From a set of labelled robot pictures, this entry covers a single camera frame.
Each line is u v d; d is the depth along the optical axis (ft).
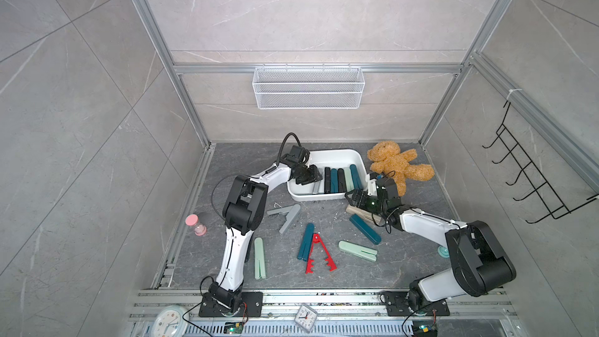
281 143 2.70
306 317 2.29
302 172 2.88
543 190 2.10
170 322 2.25
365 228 2.91
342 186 3.30
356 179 3.37
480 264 1.44
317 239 2.80
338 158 3.84
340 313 2.39
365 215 2.95
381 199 2.35
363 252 2.68
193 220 2.73
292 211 3.05
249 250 2.79
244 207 1.90
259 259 2.64
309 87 3.33
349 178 3.40
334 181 3.33
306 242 2.79
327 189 3.28
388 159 3.41
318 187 3.30
